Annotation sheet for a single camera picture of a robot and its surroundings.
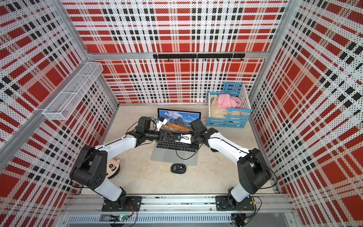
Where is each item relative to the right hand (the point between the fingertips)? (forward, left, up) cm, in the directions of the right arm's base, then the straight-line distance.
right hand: (190, 139), depth 86 cm
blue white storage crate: (+26, -30, 0) cm, 39 cm away
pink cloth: (+32, -27, +2) cm, 42 cm away
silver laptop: (-3, +12, -11) cm, 17 cm away
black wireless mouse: (-15, +7, -9) cm, 19 cm away
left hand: (0, +9, +3) cm, 10 cm away
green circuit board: (-39, +35, -9) cm, 53 cm away
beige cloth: (+26, -20, -4) cm, 33 cm away
